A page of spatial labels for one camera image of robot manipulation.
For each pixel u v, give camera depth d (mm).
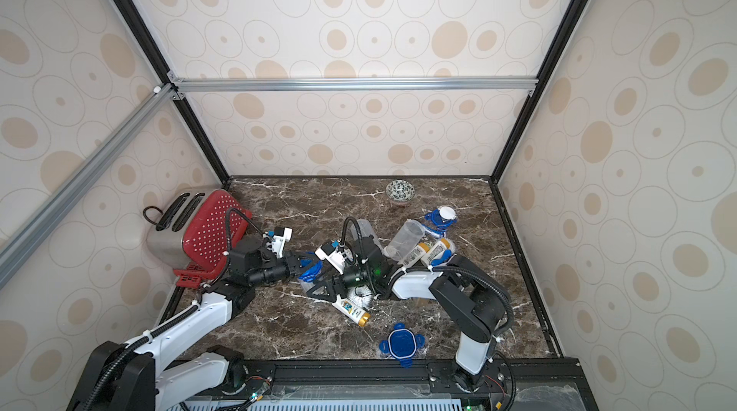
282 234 764
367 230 987
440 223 1039
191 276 906
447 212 1060
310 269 788
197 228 832
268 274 697
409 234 1011
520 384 729
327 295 713
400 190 1129
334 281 700
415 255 942
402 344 799
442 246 969
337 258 737
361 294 850
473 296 494
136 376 398
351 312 831
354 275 726
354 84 1336
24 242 519
